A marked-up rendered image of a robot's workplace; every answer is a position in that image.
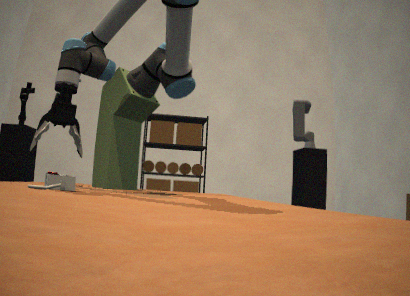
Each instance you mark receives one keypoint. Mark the white power strip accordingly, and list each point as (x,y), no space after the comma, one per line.
(68,182)

